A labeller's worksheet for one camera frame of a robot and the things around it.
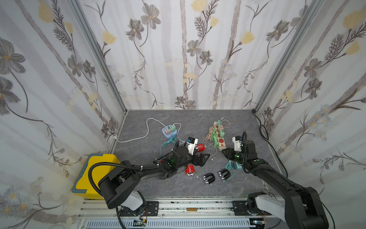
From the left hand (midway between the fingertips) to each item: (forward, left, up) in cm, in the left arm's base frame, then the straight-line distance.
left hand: (205, 152), depth 79 cm
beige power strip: (+15, -14, -12) cm, 24 cm away
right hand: (+4, -13, -5) cm, 15 cm away
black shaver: (-11, -2, -12) cm, 16 cm away
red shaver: (-6, +9, -11) cm, 15 cm away
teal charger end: (-3, -20, -13) cm, 24 cm away
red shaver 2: (+10, 0, -13) cm, 16 cm away
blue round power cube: (+22, +22, -10) cm, 33 cm away
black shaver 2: (-8, -12, -12) cm, 19 cm away
